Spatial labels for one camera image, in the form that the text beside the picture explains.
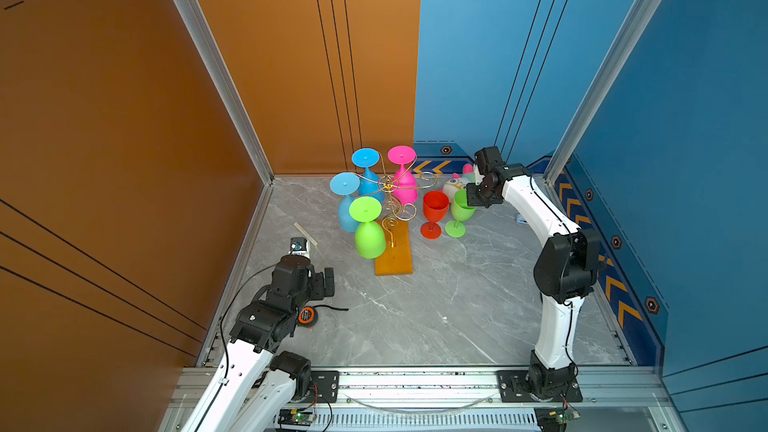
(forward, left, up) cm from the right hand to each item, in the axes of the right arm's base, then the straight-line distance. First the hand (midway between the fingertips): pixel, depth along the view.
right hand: (473, 198), depth 95 cm
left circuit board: (-56, +49, -15) cm, 76 cm away
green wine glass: (-5, +4, -1) cm, 6 cm away
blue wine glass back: (-5, +32, +12) cm, 34 cm away
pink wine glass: (-6, +22, +11) cm, 26 cm away
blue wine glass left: (-12, +37, +20) cm, 43 cm away
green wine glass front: (-22, +31, +10) cm, 39 cm away
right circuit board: (-56, -13, -16) cm, 60 cm away
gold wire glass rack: (-10, +24, +6) cm, 27 cm away
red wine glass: (-5, +12, +2) cm, 13 cm away
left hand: (-26, +46, +3) cm, 53 cm away
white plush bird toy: (+13, +4, -7) cm, 15 cm away
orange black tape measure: (-33, +49, -10) cm, 60 cm away
